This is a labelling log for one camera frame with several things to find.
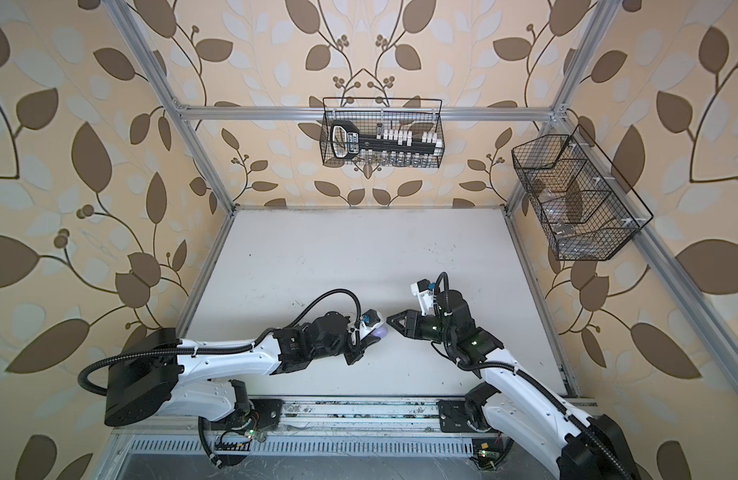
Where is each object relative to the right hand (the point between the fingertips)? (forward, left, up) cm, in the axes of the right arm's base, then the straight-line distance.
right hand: (390, 325), depth 76 cm
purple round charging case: (-1, +3, -1) cm, 3 cm away
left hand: (-1, +3, -2) cm, 4 cm away
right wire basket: (+19, -49, +21) cm, 57 cm away
